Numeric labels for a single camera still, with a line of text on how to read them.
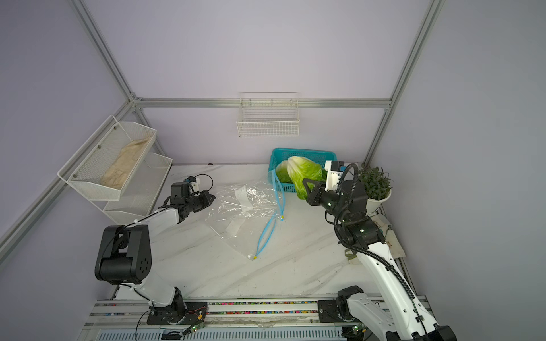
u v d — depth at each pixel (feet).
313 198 1.94
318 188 1.91
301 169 2.26
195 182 2.87
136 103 3.04
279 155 3.76
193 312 2.39
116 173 2.50
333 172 1.95
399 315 1.27
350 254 2.83
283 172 3.48
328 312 2.39
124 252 1.52
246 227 3.14
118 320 2.40
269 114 3.44
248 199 3.05
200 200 2.75
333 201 1.98
